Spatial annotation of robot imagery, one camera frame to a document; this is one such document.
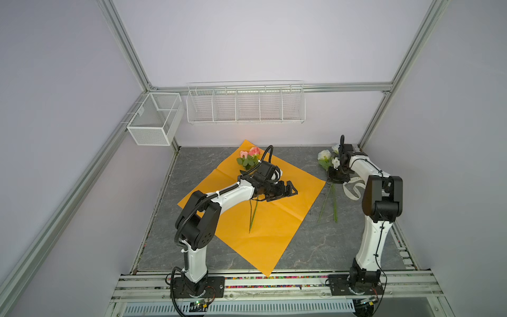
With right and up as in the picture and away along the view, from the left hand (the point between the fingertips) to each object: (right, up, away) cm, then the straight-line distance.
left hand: (291, 196), depth 86 cm
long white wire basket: (-21, +46, +13) cm, 52 cm away
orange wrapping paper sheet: (-13, -16, +4) cm, 21 cm away
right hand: (+24, +6, +16) cm, 29 cm away
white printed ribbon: (+31, 0, +14) cm, 34 cm away
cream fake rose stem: (+23, +18, +26) cm, 39 cm away
